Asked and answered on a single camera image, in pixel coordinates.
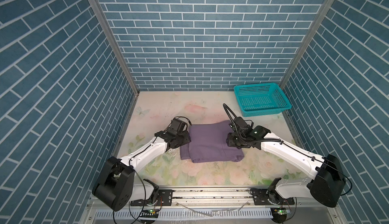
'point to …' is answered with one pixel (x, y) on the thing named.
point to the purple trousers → (208, 144)
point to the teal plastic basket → (261, 99)
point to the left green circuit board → (151, 213)
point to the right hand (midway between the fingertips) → (226, 139)
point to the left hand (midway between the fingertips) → (189, 138)
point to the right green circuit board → (279, 212)
